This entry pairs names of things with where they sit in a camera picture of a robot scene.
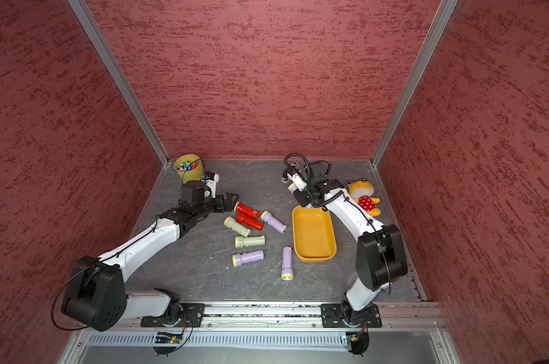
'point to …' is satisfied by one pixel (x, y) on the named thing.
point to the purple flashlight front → (287, 273)
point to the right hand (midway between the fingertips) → (300, 196)
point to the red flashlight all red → (249, 217)
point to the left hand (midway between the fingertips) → (228, 199)
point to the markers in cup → (187, 166)
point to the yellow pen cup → (195, 174)
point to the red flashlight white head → (246, 211)
